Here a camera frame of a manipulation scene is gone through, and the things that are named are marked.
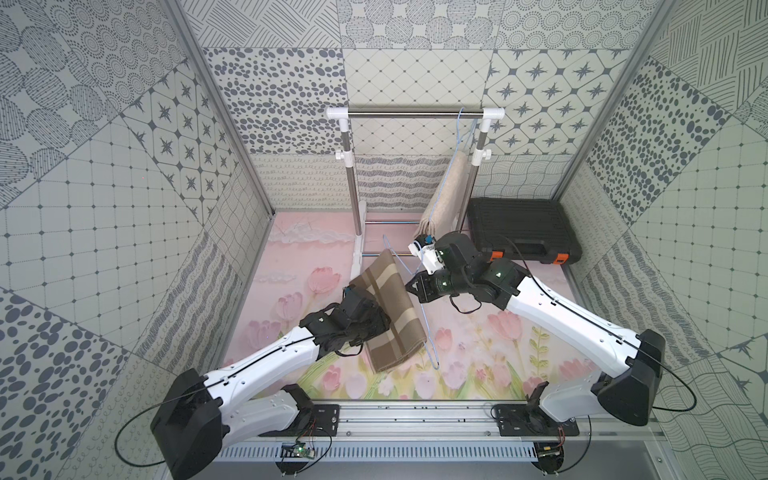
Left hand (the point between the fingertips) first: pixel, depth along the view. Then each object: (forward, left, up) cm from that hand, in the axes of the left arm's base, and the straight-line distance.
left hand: (384, 312), depth 80 cm
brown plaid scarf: (+9, +1, +1) cm, 9 cm away
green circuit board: (-31, +18, -12) cm, 38 cm away
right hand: (+1, -7, +11) cm, 13 cm away
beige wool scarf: (+26, -17, +16) cm, 35 cm away
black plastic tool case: (+38, -50, -6) cm, 62 cm away
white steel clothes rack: (+33, +10, +5) cm, 35 cm away
